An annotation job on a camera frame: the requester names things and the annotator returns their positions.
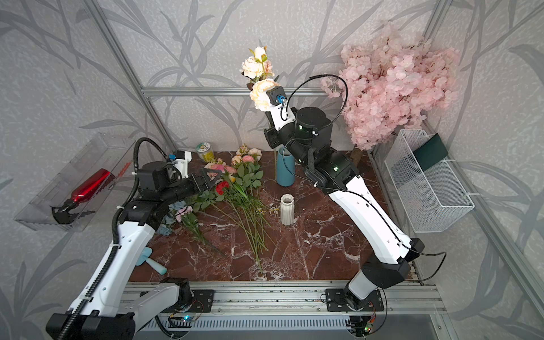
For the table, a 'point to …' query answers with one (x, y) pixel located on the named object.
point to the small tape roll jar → (205, 151)
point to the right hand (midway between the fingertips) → (268, 109)
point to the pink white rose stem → (219, 165)
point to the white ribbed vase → (287, 210)
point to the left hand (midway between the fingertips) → (215, 175)
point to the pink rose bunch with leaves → (249, 173)
